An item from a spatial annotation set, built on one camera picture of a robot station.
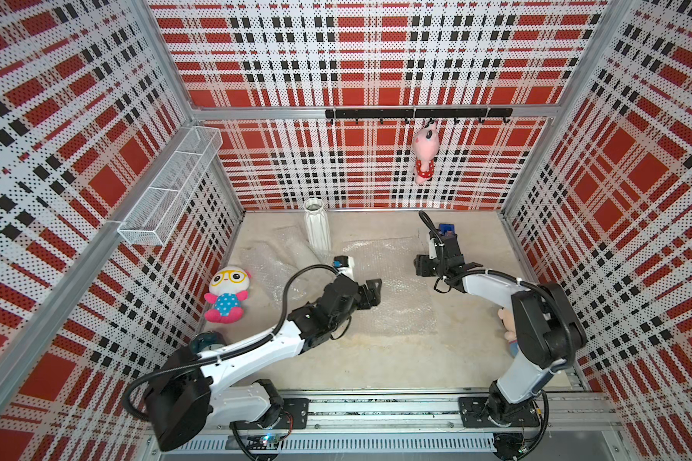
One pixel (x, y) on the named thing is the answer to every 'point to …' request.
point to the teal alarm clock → (205, 339)
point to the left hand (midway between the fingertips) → (375, 283)
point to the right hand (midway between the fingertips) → (427, 259)
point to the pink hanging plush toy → (425, 141)
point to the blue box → (447, 230)
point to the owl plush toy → (228, 287)
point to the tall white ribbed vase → (317, 228)
